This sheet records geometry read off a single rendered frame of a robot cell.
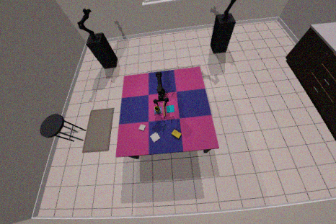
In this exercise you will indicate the yellow rectangular block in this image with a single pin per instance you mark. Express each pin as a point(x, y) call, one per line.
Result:
point(176, 134)

